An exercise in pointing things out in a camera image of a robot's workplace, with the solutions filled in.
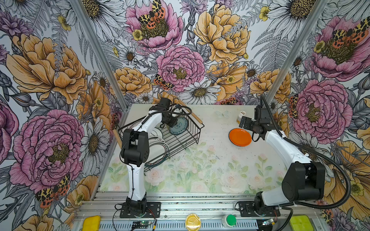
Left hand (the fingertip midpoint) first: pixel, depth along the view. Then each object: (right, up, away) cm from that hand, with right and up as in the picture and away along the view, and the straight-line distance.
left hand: (173, 125), depth 98 cm
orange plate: (+46, -9, +4) cm, 47 cm away
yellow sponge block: (-36, -46, -28) cm, 65 cm away
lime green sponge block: (+64, -45, -29) cm, 83 cm away
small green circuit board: (-13, -47, -27) cm, 56 cm away
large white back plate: (-7, -15, -12) cm, 21 cm away
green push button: (+28, -40, -34) cm, 60 cm away
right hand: (+46, -1, -10) cm, 47 cm away
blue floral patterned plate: (+6, +1, +2) cm, 7 cm away
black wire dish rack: (-5, -11, +1) cm, 12 cm away
